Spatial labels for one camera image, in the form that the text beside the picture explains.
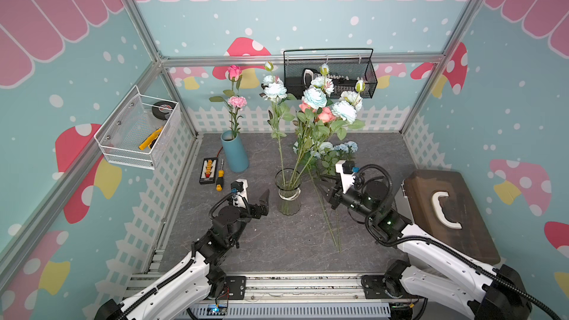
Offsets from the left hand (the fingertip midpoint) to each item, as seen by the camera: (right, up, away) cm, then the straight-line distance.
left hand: (258, 192), depth 79 cm
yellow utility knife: (-35, +19, -6) cm, 40 cm away
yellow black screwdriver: (-21, +3, +23) cm, 32 cm away
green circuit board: (-14, -37, -7) cm, 40 cm away
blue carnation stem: (+39, +16, +30) cm, 51 cm away
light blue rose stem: (+27, -11, +13) cm, 32 cm away
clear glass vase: (+11, +4, +3) cm, 12 cm away
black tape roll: (-36, +29, +2) cm, 46 cm away
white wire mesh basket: (-45, +22, +3) cm, 50 cm away
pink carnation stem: (-8, +33, +4) cm, 34 cm away
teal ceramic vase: (-12, +14, +15) cm, 24 cm away
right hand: (+20, +5, -8) cm, 22 cm away
